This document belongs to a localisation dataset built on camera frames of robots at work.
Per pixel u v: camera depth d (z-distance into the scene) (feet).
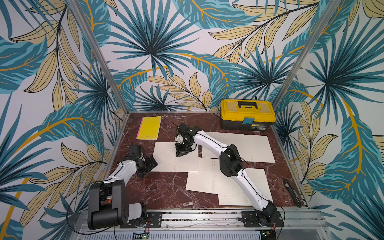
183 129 2.70
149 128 3.62
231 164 2.13
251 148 3.32
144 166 2.50
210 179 2.82
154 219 2.41
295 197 2.61
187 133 2.51
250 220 2.40
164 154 3.19
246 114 3.31
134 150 2.35
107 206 1.35
